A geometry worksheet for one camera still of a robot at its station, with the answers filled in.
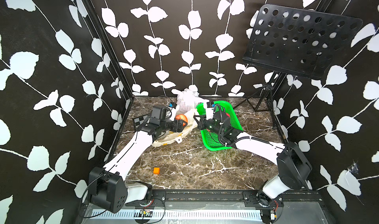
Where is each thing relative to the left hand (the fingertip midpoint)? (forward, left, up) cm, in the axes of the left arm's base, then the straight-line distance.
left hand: (181, 119), depth 81 cm
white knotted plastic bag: (+27, -4, -12) cm, 30 cm away
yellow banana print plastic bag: (-7, +5, -7) cm, 11 cm away
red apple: (0, 0, +3) cm, 3 cm away
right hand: (0, -6, +3) cm, 7 cm away
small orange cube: (-21, +15, -20) cm, 32 cm away
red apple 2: (+14, -32, -15) cm, 38 cm away
